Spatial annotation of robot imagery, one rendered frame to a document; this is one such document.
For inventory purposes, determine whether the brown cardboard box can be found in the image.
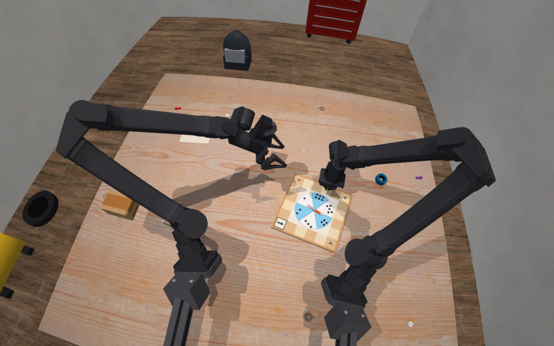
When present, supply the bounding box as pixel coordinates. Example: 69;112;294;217
101;190;139;221

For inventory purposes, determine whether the blue ring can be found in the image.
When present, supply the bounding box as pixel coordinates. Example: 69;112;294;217
375;173;387;185

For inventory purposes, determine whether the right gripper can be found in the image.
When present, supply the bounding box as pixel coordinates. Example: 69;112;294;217
318;168;346;191

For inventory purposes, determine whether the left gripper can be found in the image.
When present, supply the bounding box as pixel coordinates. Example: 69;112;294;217
243;133;287;170

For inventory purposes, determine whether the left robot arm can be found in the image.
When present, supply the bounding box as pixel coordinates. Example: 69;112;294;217
56;100;277;272

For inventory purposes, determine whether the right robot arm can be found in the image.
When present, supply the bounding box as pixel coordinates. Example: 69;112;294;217
325;127;496;306

